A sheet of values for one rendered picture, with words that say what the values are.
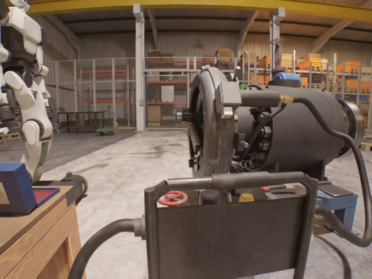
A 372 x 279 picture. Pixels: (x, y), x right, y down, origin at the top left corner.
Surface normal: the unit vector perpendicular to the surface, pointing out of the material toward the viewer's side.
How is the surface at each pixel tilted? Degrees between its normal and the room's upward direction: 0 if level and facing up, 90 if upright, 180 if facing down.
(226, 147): 98
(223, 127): 84
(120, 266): 0
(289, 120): 78
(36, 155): 115
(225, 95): 68
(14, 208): 102
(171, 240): 90
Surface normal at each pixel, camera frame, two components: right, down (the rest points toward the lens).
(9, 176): 0.12, 0.33
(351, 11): 0.01, 0.12
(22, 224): 0.00, -0.99
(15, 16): 0.81, -0.01
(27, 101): 0.18, 0.53
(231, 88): 0.11, -0.26
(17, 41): 0.80, 0.21
